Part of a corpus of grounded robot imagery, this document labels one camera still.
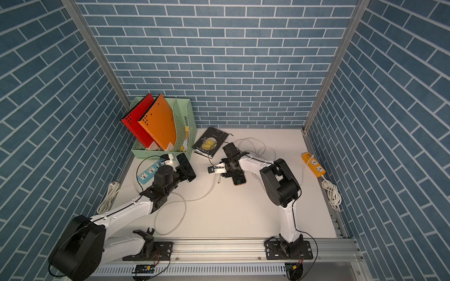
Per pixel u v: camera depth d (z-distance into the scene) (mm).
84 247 406
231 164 767
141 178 935
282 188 533
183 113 1083
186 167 836
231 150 795
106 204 886
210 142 1109
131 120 865
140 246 618
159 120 929
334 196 868
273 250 736
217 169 847
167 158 765
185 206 867
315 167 989
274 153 1083
